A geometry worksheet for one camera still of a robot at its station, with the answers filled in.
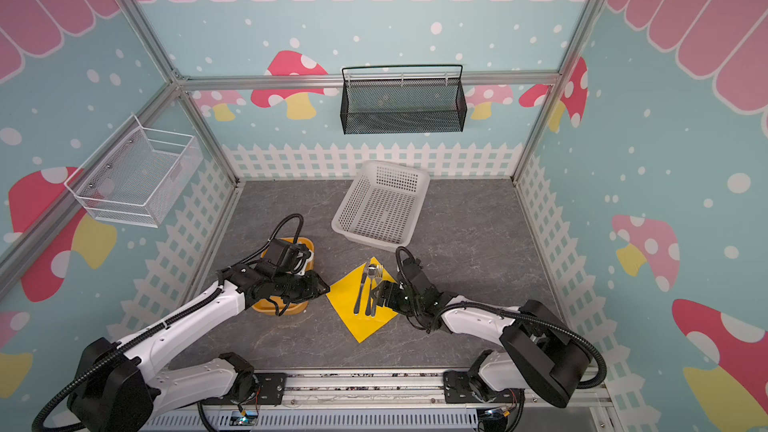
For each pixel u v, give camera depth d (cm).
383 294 77
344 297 90
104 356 41
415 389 76
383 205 112
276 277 63
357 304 88
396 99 95
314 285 73
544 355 43
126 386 38
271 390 74
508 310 48
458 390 74
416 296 67
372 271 94
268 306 66
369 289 92
